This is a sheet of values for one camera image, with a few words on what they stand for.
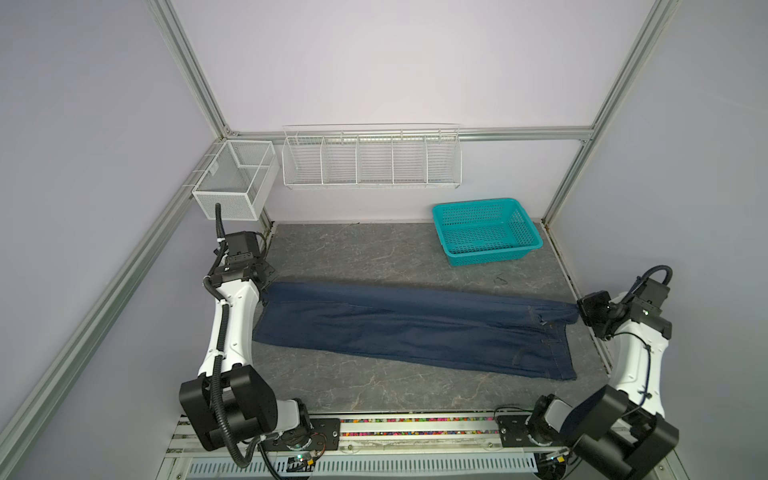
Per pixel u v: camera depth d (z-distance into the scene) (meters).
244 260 0.60
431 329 0.92
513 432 0.74
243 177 1.03
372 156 0.99
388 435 0.75
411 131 0.93
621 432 0.43
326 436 0.74
